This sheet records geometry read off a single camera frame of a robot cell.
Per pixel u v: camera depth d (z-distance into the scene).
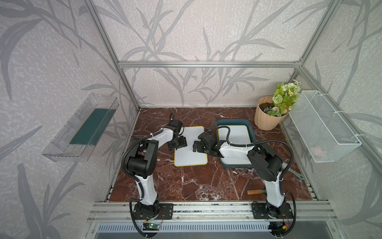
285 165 0.89
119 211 0.75
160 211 0.72
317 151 0.72
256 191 0.78
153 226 0.71
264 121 0.98
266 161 0.51
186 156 0.93
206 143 0.75
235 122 1.05
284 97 0.89
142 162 0.50
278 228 0.71
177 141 0.83
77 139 0.63
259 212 0.73
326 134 0.63
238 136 1.03
